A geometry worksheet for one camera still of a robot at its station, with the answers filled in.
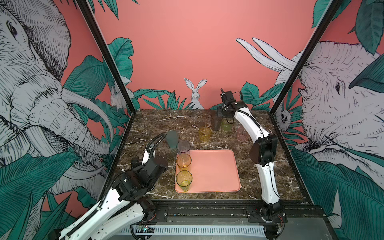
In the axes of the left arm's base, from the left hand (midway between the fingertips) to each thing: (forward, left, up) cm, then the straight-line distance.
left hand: (150, 156), depth 70 cm
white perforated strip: (-29, -22, -22) cm, 43 cm away
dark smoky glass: (+33, -38, -15) cm, 52 cm away
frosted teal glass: (+28, -6, -24) cm, 37 cm away
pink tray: (+1, -33, -24) cm, 41 cm away
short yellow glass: (+30, -30, -23) cm, 48 cm away
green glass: (-7, -16, -11) cm, 21 cm away
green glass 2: (+34, -45, -19) cm, 60 cm away
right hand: (+34, -39, -4) cm, 52 cm away
